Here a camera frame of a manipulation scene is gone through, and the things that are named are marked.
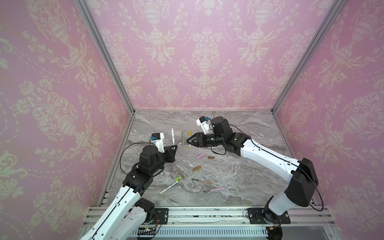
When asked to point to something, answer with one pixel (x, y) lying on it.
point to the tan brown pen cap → (197, 168)
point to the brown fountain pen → (203, 181)
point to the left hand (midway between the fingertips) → (178, 147)
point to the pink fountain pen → (214, 189)
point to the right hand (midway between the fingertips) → (189, 141)
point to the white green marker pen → (173, 138)
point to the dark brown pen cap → (211, 157)
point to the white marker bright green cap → (176, 180)
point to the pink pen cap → (200, 156)
